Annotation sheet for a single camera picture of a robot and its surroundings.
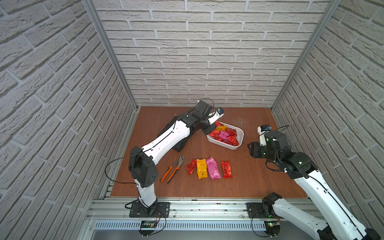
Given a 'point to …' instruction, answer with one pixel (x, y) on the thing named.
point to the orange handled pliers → (176, 165)
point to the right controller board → (272, 227)
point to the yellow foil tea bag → (201, 168)
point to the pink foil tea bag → (213, 169)
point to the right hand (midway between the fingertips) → (254, 144)
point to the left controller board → (147, 224)
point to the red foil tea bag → (191, 166)
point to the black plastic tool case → (180, 146)
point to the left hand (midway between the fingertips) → (214, 121)
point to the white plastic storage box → (240, 135)
